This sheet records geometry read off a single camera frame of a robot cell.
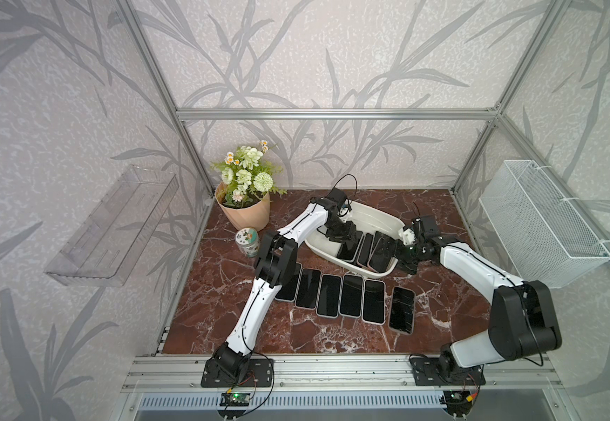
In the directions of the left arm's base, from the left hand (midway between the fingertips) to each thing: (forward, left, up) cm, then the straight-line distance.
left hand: (353, 240), depth 98 cm
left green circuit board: (-49, +36, -5) cm, 61 cm away
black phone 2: (-22, -6, -6) cm, 23 cm away
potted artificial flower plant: (+5, +37, +23) cm, 44 cm away
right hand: (-10, -9, +5) cm, 14 cm away
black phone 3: (-14, -6, +13) cm, 20 cm away
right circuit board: (-49, -27, -7) cm, 57 cm away
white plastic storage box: (-1, +10, -4) cm, 11 cm away
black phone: (-20, +2, -4) cm, 21 cm away
